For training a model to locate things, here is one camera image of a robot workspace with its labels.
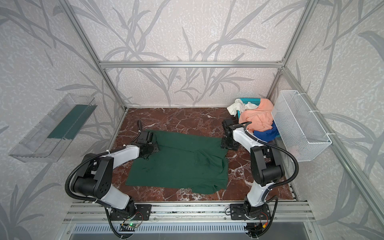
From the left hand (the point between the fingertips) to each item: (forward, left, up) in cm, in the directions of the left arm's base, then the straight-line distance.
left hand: (157, 143), depth 96 cm
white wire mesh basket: (-7, -81, +19) cm, 84 cm away
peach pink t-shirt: (+17, -70, +7) cm, 73 cm away
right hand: (0, -45, +2) cm, 45 cm away
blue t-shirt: (+2, -70, +9) cm, 71 cm away
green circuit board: (-44, +4, -2) cm, 44 cm away
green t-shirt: (-11, -18, -3) cm, 21 cm away
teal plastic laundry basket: (+35, -70, +4) cm, 79 cm away
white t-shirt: (+27, -56, +7) cm, 63 cm away
